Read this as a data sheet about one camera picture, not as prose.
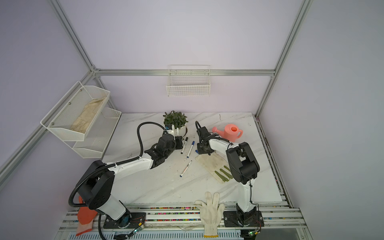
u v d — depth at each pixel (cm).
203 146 73
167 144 66
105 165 48
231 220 74
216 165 93
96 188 44
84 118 78
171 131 78
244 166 53
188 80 96
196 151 99
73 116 78
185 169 91
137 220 74
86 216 74
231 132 97
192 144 102
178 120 93
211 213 76
